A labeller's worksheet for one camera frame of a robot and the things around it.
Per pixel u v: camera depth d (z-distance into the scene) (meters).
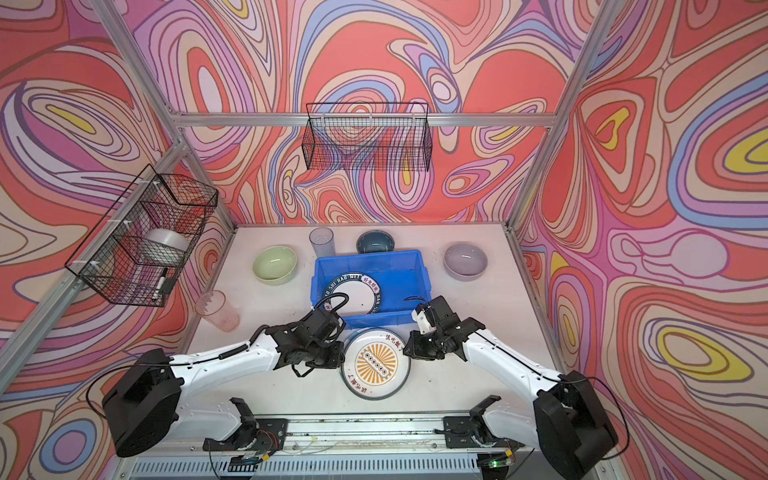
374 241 1.11
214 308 0.98
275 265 1.05
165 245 0.70
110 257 0.68
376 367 0.82
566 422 0.40
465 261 1.07
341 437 0.74
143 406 0.41
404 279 1.02
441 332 0.64
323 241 0.96
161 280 0.73
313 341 0.65
